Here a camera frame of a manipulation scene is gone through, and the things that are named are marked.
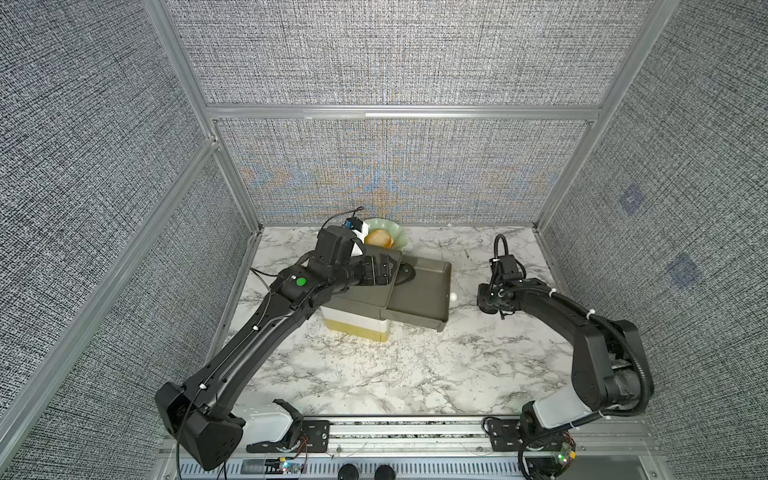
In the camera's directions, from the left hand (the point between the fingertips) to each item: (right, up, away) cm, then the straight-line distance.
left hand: (388, 262), depth 70 cm
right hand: (+31, -9, +23) cm, 39 cm away
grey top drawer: (+10, -11, +11) cm, 19 cm away
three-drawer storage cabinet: (-6, -14, +9) cm, 18 cm away
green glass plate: (+4, +10, +43) cm, 44 cm away
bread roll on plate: (-2, +8, +36) cm, 37 cm away
